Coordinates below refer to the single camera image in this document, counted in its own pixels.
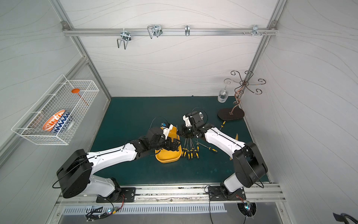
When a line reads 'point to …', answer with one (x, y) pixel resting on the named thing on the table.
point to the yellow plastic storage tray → (167, 156)
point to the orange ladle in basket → (76, 91)
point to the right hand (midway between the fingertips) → (176, 132)
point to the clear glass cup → (223, 95)
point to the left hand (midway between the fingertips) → (177, 141)
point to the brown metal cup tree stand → (229, 114)
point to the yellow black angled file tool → (214, 150)
